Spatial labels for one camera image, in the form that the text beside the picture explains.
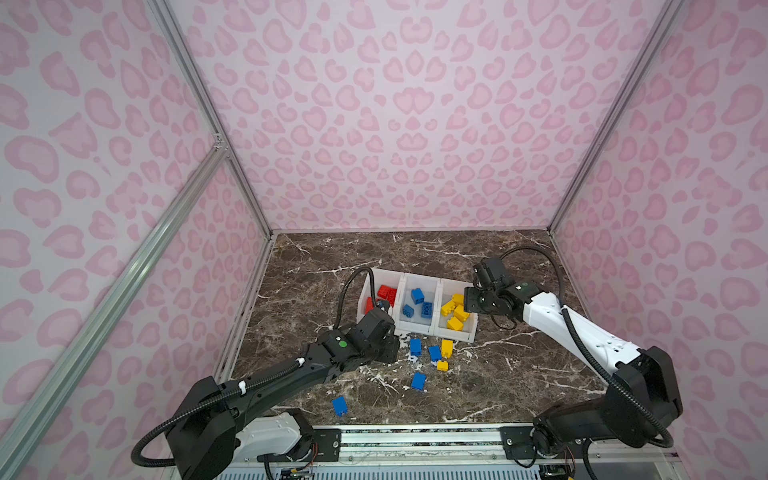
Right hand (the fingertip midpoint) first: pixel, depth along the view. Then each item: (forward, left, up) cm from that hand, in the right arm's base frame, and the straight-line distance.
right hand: (474, 299), depth 85 cm
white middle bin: (-3, +16, -10) cm, 19 cm away
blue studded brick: (+2, +12, -11) cm, 16 cm away
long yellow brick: (-2, +4, -11) cm, 12 cm away
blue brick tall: (-9, +16, -12) cm, 22 cm away
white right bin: (+7, +7, -6) cm, 11 cm away
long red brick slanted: (+9, +25, -11) cm, 29 cm away
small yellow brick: (-14, +9, -13) cm, 21 cm away
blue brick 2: (-11, +10, -13) cm, 20 cm away
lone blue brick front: (-26, +36, -13) cm, 46 cm away
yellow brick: (-10, +7, -11) cm, 16 cm away
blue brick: (+9, +15, -12) cm, 21 cm away
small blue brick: (+2, +18, -11) cm, 21 cm away
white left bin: (+13, +23, -9) cm, 28 cm away
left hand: (-11, +22, -3) cm, 25 cm away
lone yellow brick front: (+3, +6, -10) cm, 12 cm away
